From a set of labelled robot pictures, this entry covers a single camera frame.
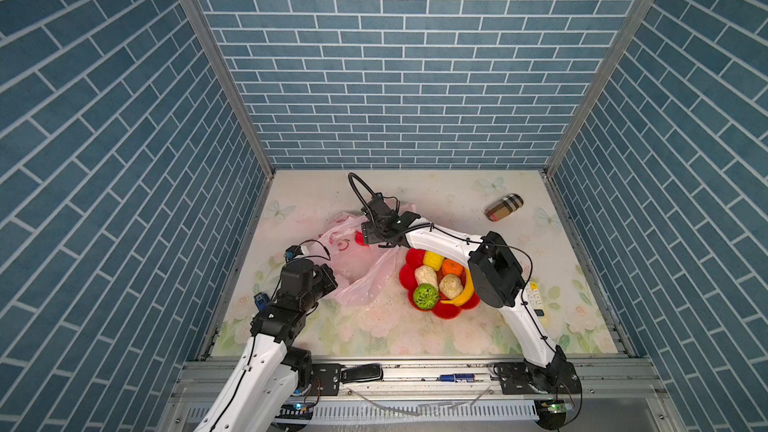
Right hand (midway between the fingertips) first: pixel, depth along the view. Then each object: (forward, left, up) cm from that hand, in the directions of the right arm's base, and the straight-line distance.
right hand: (369, 227), depth 96 cm
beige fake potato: (-14, -19, -1) cm, 24 cm away
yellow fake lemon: (-10, -21, -1) cm, 23 cm away
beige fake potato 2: (-18, -26, 0) cm, 32 cm away
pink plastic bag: (-18, -2, +4) cm, 19 cm away
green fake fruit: (-21, -19, 0) cm, 29 cm away
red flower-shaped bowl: (-14, -13, -4) cm, 20 cm away
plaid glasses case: (+15, -46, -4) cm, 49 cm away
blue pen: (-39, -28, -7) cm, 48 cm away
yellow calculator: (-17, -51, -6) cm, 54 cm away
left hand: (-17, +6, +5) cm, 19 cm away
